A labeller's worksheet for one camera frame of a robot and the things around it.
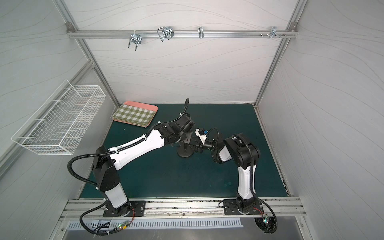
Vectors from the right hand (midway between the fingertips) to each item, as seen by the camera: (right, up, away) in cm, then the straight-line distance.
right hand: (189, 140), depth 90 cm
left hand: (0, +4, -8) cm, 9 cm away
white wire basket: (-60, +11, -21) cm, 64 cm away
